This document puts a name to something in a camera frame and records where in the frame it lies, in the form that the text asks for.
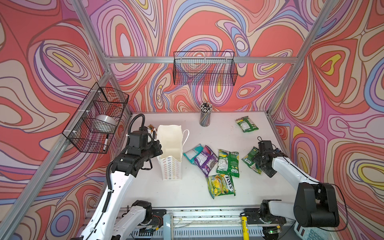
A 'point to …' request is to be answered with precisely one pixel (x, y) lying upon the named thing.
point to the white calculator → (305, 233)
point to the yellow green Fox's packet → (220, 184)
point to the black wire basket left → (91, 129)
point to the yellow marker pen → (245, 231)
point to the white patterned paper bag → (172, 138)
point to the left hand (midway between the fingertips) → (163, 144)
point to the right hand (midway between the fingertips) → (261, 167)
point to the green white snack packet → (228, 163)
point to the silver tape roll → (104, 123)
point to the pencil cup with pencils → (205, 119)
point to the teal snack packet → (191, 153)
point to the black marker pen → (106, 142)
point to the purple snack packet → (206, 160)
